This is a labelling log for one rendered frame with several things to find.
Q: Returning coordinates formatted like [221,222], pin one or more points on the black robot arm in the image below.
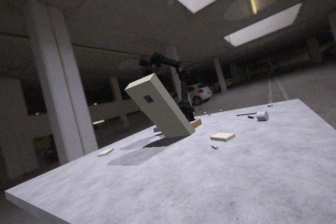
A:
[155,61]

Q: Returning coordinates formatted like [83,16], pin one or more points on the beige service panel with round hole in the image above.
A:
[155,101]

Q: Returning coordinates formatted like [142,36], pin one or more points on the white flat rectangular block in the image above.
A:
[223,137]
[106,152]

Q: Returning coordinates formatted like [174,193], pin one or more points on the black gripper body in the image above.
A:
[160,74]

